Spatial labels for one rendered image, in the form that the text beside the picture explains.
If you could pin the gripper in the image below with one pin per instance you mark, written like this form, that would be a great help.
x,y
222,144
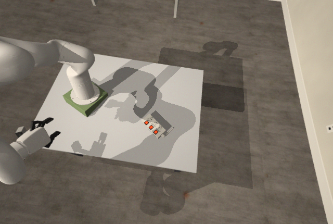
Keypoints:
x,y
37,137

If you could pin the beige power strip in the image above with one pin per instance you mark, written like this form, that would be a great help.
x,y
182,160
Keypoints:
x,y
156,128

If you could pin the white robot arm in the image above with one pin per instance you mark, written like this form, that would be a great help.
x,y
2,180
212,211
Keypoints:
x,y
17,60

